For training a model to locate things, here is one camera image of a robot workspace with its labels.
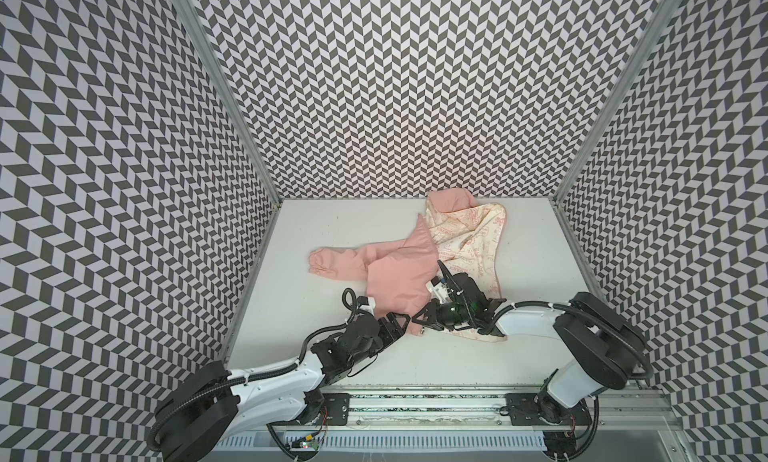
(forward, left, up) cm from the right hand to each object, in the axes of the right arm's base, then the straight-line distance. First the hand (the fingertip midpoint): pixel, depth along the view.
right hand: (413, 318), depth 83 cm
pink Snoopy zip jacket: (+26, -17, +4) cm, 32 cm away
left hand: (-2, +2, +2) cm, 4 cm away
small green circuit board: (-28, +24, -2) cm, 37 cm away
